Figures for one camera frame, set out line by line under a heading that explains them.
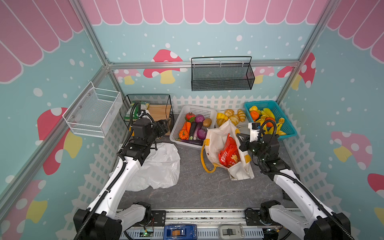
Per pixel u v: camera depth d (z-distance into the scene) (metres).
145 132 0.55
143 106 1.00
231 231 0.68
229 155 0.85
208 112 1.12
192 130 1.06
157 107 1.03
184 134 1.00
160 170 0.85
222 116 1.15
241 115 1.16
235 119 1.13
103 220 0.37
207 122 1.09
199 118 1.09
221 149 0.90
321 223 0.39
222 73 0.94
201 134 1.01
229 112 1.16
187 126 1.08
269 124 1.07
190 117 1.09
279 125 1.07
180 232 0.67
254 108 1.13
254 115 1.09
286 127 1.03
